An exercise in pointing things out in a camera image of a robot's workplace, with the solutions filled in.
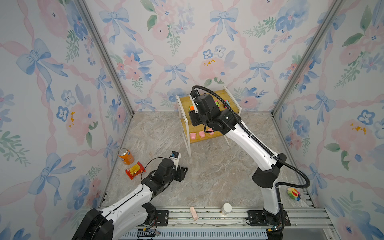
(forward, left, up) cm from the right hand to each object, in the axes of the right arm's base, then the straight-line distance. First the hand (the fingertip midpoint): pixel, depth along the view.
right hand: (194, 110), depth 74 cm
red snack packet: (-18, +34, -31) cm, 49 cm away
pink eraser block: (-39, 0, -32) cm, 50 cm away
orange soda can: (-12, +39, -24) cm, 47 cm away
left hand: (-17, +6, -27) cm, 32 cm away
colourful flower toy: (-29, -54, -34) cm, 70 cm away
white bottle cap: (-38, -16, -28) cm, 49 cm away
